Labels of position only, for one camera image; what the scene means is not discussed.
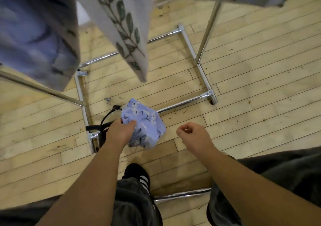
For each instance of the black striped left shoe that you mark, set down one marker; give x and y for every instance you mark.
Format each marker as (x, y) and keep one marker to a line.
(138, 173)

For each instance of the person's left hand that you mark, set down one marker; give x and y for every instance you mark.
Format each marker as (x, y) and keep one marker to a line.
(120, 133)

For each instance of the chrome clothes rack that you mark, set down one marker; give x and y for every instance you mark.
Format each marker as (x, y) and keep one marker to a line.
(205, 37)

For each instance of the chrome chair frame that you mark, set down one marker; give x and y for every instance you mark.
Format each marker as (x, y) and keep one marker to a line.
(180, 193)

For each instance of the person's right hand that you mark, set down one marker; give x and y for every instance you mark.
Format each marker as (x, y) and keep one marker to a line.
(195, 140)

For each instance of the person's right forearm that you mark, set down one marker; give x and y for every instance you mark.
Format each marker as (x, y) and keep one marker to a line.
(263, 190)

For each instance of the blue floral bag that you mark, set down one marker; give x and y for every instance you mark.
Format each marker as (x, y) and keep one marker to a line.
(148, 125)

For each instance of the person's left forearm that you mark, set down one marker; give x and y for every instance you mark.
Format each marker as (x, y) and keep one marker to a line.
(82, 190)

